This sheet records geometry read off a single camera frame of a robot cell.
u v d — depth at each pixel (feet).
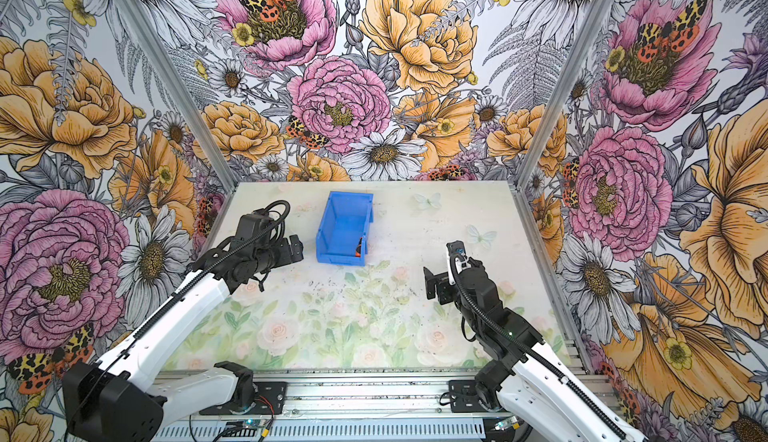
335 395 2.50
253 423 2.33
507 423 2.34
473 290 1.72
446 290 2.16
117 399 1.23
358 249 3.31
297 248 2.45
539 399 1.89
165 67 2.86
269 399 2.40
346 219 3.68
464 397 2.43
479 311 1.52
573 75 2.94
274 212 2.26
